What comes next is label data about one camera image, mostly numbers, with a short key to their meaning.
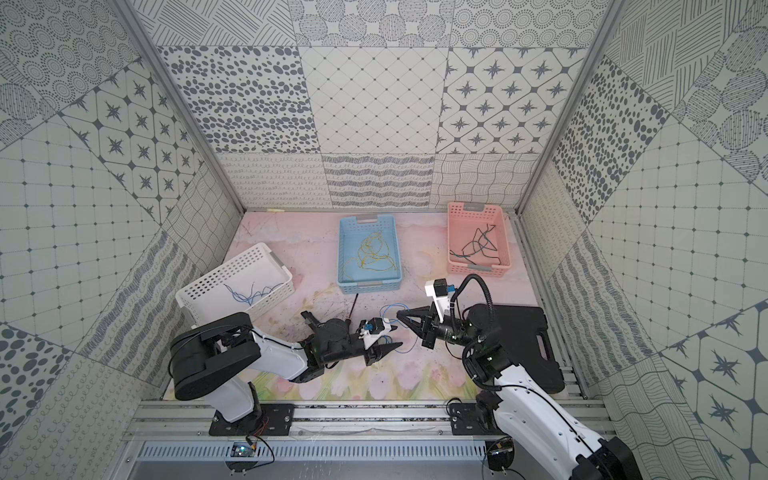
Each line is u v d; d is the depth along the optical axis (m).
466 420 0.73
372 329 0.67
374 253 1.08
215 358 0.48
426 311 0.66
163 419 0.75
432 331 0.63
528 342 0.82
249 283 0.96
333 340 0.64
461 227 1.11
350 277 1.01
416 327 0.68
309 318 0.92
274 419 0.75
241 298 0.95
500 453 0.72
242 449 0.72
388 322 0.70
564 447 0.44
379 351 0.72
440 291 0.63
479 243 1.09
